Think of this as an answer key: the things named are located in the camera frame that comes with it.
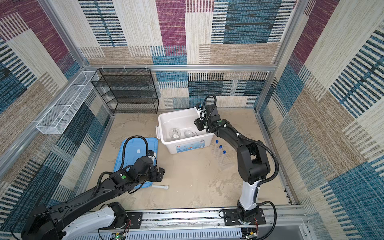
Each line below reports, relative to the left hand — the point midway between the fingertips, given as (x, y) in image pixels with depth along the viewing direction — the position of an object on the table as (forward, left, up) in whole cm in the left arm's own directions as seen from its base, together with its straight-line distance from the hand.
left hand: (158, 168), depth 82 cm
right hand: (+26, -22, +7) cm, 35 cm away
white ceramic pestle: (-8, -3, -6) cm, 10 cm away
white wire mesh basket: (+13, +45, +25) cm, 53 cm away
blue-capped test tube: (+8, -34, +7) cm, 35 cm away
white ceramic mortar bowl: (+27, -16, -6) cm, 32 cm away
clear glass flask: (+25, -7, -3) cm, 26 cm away
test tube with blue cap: (+11, -32, +7) cm, 35 cm away
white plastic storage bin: (+31, -13, +3) cm, 34 cm away
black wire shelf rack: (+56, +28, +9) cm, 63 cm away
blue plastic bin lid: (0, +6, +20) cm, 21 cm away
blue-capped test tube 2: (+4, -35, +5) cm, 36 cm away
